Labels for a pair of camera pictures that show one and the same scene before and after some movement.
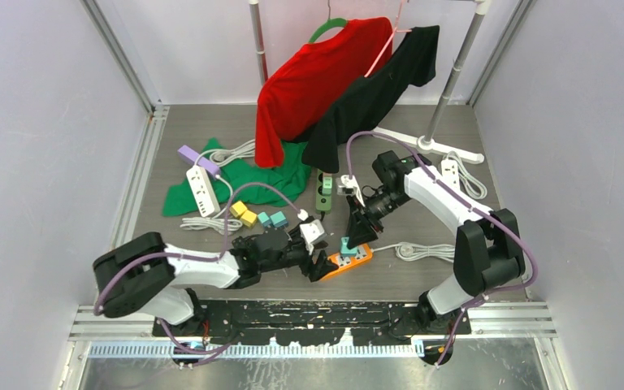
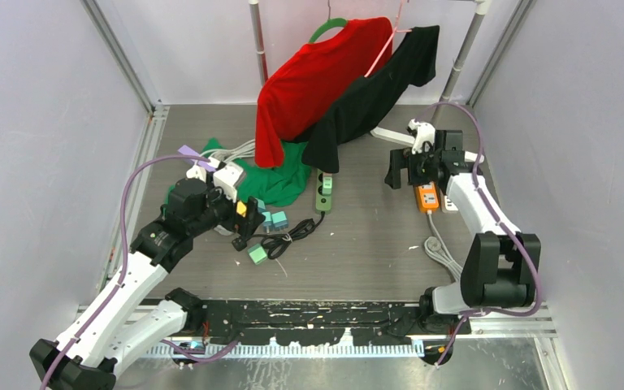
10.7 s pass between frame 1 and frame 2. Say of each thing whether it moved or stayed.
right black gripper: moved
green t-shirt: stayed
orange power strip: moved
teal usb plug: stayed
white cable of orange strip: moved
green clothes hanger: stayed
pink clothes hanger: stayed
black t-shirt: stayed
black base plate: stayed
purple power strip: stayed
